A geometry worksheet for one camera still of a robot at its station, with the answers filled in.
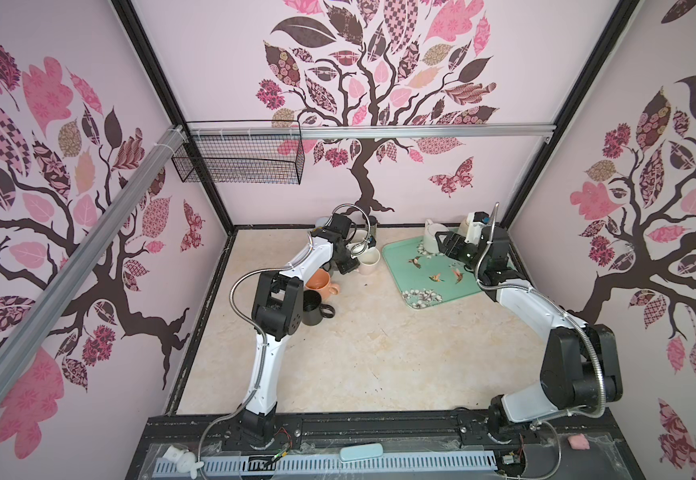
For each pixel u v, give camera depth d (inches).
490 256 26.4
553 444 28.1
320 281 39.1
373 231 43.7
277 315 23.4
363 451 27.0
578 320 18.9
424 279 41.0
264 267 22.3
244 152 37.3
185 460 26.6
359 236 34.6
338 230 32.2
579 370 17.3
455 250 30.6
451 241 30.5
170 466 27.4
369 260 41.0
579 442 27.5
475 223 30.4
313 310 34.8
